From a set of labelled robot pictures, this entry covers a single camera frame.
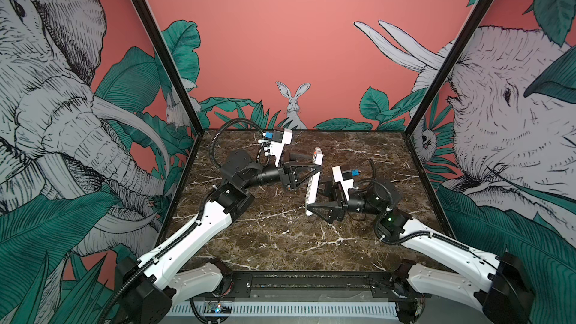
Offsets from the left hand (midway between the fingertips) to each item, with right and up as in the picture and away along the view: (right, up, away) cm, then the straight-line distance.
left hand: (316, 166), depth 53 cm
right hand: (-2, -10, +5) cm, 11 cm away
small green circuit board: (-30, -46, +17) cm, 58 cm away
